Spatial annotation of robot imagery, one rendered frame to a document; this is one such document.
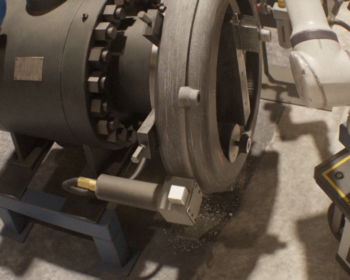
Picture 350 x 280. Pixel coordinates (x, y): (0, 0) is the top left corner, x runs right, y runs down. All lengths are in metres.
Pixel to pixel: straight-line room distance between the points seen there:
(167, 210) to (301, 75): 0.51
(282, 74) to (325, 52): 1.44
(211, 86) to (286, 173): 0.89
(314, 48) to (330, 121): 1.18
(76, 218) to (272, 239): 0.69
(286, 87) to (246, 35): 1.08
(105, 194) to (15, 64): 0.51
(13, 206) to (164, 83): 0.89
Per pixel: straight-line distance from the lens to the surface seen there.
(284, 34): 2.54
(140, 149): 1.46
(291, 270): 1.95
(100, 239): 1.92
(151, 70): 1.61
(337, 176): 1.82
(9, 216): 2.17
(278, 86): 2.72
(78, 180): 1.72
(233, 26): 1.59
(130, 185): 1.63
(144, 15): 1.38
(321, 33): 1.41
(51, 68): 1.70
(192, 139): 1.48
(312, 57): 1.38
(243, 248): 2.03
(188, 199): 1.55
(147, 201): 1.60
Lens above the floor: 1.59
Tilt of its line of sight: 40 degrees down
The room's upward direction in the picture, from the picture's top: 10 degrees counter-clockwise
